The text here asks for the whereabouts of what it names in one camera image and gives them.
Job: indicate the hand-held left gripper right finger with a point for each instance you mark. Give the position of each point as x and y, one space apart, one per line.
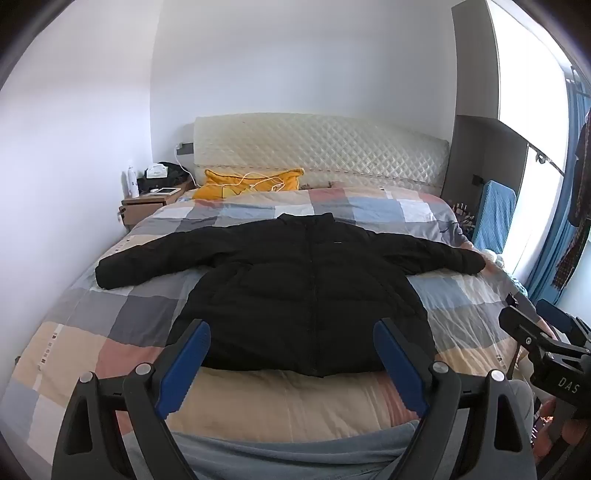
399 364

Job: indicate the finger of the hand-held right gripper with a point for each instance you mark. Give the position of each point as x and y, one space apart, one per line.
556 314
524 325

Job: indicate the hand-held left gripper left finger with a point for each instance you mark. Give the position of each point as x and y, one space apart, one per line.
184 364

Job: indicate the black puffer jacket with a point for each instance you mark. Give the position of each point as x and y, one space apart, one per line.
295 286

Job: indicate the dark hanging clothes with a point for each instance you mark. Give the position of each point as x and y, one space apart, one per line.
577 203

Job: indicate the person's right hand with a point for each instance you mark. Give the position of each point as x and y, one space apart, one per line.
575 431

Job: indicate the blue curtain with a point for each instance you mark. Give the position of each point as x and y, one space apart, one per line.
551 249

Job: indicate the checkered patchwork quilt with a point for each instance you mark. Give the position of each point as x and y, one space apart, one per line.
115 318

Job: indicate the blue cloth over chair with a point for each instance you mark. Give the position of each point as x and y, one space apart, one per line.
494 217

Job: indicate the person's grey pants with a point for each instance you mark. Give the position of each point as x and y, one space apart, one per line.
277 457

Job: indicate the wooden nightstand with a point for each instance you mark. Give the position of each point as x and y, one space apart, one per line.
143 210

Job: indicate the white tablet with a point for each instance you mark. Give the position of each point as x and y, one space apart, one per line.
167 190

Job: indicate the yellow pillow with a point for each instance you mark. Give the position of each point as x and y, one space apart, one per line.
217 189

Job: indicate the black bag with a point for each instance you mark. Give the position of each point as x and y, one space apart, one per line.
175 175

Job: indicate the white bottle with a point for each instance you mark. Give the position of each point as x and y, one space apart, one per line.
130 182

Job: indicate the white box device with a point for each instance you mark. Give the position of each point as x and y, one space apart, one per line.
156 172

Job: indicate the cream quilted headboard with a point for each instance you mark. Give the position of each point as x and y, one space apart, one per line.
323 147

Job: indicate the grey wall socket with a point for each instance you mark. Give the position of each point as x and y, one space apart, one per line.
185 148

